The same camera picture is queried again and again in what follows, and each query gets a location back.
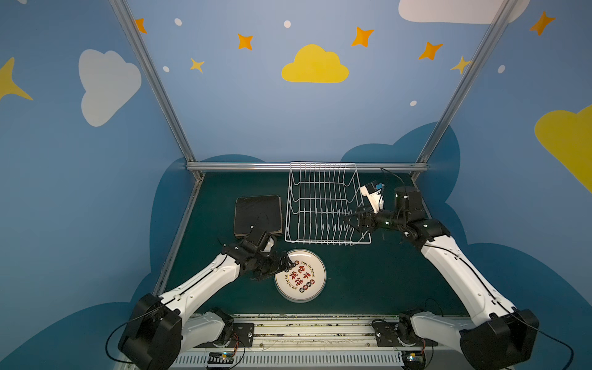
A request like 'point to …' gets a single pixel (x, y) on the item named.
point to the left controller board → (220, 358)
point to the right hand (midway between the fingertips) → (355, 211)
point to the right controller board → (414, 360)
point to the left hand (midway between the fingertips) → (285, 266)
